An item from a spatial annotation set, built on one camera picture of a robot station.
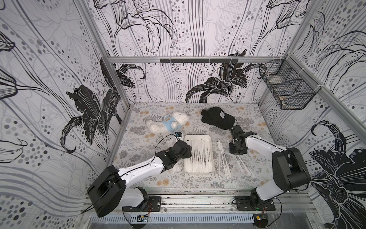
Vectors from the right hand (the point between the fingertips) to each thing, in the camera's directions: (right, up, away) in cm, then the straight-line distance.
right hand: (235, 149), depth 93 cm
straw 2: (-19, -4, -3) cm, 20 cm away
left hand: (-31, +1, -8) cm, 32 cm away
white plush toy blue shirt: (-44, +17, +3) cm, 47 cm away
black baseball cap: (-10, +21, +11) cm, 26 cm away
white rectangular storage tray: (-28, -8, -7) cm, 30 cm away
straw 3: (-23, -3, -4) cm, 24 cm away
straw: (-17, -3, -2) cm, 18 cm away
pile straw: (-39, -10, -7) cm, 41 cm away
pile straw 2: (-10, -5, -5) cm, 12 cm away
